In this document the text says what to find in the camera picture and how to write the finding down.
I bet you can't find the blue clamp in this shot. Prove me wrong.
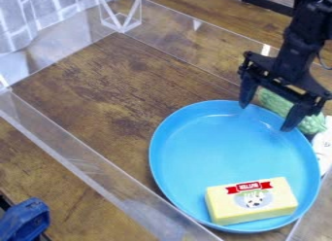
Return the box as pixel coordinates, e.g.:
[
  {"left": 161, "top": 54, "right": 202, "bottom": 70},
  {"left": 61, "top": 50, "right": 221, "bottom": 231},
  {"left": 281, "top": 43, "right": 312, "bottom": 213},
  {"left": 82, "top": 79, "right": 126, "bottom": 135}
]
[{"left": 0, "top": 197, "right": 50, "bottom": 241}]

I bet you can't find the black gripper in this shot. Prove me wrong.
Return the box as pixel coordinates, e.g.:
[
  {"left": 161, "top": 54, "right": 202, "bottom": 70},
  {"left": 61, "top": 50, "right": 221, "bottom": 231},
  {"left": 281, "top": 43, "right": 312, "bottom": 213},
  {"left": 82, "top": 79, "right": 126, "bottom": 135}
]
[{"left": 238, "top": 28, "right": 332, "bottom": 132}]

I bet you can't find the black cable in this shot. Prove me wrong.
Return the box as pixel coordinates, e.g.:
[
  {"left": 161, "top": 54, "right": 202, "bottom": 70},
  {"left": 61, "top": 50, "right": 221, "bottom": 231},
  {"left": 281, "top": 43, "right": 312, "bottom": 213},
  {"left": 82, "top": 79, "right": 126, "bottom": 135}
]
[{"left": 316, "top": 47, "right": 332, "bottom": 72}]

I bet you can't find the blue round plate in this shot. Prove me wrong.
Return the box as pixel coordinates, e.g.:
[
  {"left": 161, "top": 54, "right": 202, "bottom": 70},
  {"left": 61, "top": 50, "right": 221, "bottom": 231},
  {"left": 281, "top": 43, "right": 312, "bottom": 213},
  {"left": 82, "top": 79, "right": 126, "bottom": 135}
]
[{"left": 149, "top": 100, "right": 320, "bottom": 233}]

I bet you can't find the green bitter gourd toy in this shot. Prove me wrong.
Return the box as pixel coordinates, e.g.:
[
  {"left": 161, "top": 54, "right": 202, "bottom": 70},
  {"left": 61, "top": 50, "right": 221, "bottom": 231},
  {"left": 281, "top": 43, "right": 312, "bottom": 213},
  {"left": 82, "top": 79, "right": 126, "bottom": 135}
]
[{"left": 257, "top": 87, "right": 326, "bottom": 134}]

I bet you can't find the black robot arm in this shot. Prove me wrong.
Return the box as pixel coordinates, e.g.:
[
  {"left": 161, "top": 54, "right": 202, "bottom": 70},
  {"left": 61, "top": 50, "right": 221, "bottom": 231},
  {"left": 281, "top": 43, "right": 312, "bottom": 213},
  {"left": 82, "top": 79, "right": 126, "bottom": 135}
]
[{"left": 238, "top": 0, "right": 332, "bottom": 131}]

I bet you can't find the white oval toy object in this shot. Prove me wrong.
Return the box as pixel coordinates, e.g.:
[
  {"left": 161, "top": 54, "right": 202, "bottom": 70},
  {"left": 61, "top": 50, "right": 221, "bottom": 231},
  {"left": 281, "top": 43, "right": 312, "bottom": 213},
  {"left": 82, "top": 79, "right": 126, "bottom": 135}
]
[{"left": 310, "top": 116, "right": 332, "bottom": 176}]

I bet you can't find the grey checked cloth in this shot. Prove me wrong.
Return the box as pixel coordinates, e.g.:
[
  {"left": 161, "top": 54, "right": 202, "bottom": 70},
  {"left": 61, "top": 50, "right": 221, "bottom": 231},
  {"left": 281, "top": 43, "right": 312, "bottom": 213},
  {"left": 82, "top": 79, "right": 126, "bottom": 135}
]
[{"left": 0, "top": 0, "right": 110, "bottom": 55}]

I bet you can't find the yellow butter box toy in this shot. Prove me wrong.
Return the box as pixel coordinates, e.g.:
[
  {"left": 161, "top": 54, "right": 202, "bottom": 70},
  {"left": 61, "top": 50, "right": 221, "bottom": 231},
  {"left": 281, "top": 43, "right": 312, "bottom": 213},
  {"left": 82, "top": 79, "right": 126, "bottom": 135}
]
[{"left": 205, "top": 177, "right": 298, "bottom": 225}]

